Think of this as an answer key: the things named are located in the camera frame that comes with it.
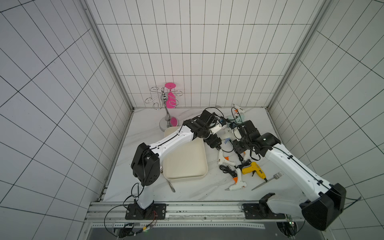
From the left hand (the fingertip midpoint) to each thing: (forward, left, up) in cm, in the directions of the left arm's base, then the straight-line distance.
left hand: (213, 140), depth 83 cm
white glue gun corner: (+38, -25, -15) cm, 47 cm away
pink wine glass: (+17, +24, +14) cm, 33 cm away
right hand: (-2, -11, +2) cm, 11 cm away
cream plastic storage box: (-5, +14, -16) cm, 22 cm away
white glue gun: (-6, -6, -14) cm, 16 cm away
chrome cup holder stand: (+22, +31, +12) cm, 40 cm away
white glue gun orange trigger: (-20, -15, -15) cm, 29 cm away
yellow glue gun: (-10, -26, -14) cm, 31 cm away
